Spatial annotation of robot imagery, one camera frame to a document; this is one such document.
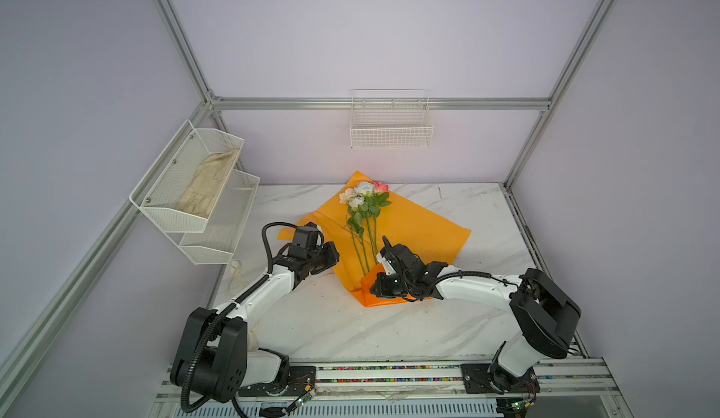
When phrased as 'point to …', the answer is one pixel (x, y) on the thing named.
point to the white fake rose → (363, 190)
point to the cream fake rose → (354, 202)
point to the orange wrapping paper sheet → (431, 237)
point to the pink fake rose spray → (380, 188)
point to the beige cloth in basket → (205, 182)
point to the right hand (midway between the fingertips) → (367, 291)
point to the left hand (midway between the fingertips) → (339, 255)
